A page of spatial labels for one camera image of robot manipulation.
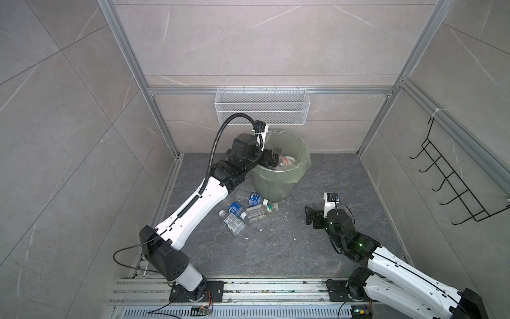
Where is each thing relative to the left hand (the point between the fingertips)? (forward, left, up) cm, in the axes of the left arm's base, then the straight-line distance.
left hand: (270, 141), depth 70 cm
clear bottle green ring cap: (-10, +5, -36) cm, 38 cm away
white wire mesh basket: (+36, -4, -9) cm, 38 cm away
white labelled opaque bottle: (+12, -11, -22) cm, 27 cm away
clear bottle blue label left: (-9, +14, -34) cm, 38 cm away
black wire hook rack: (-26, -63, -7) cm, 69 cm away
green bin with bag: (-4, -3, -23) cm, 24 cm away
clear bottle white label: (-16, +15, -34) cm, 40 cm away
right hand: (-14, -19, -24) cm, 34 cm away
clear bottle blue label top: (-5, +6, -33) cm, 34 cm away
